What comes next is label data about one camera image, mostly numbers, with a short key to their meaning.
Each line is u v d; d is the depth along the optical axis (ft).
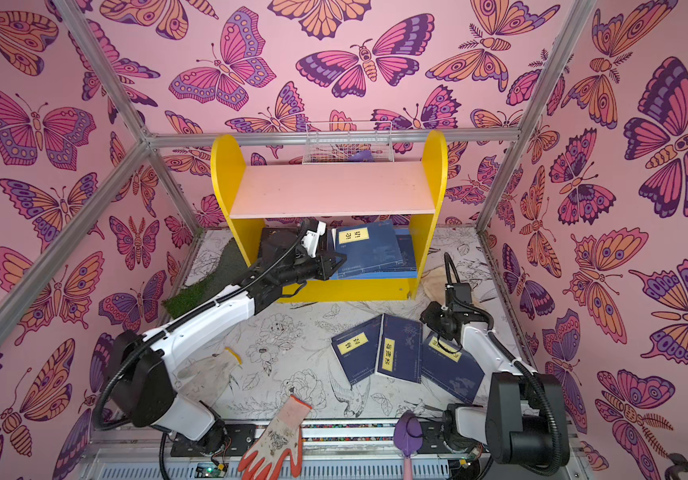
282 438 2.40
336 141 3.04
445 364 2.80
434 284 3.37
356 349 2.83
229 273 3.36
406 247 3.08
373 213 2.27
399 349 2.80
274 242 1.98
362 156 3.11
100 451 2.40
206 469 2.38
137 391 1.42
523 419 1.35
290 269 2.14
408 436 2.38
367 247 2.60
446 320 2.20
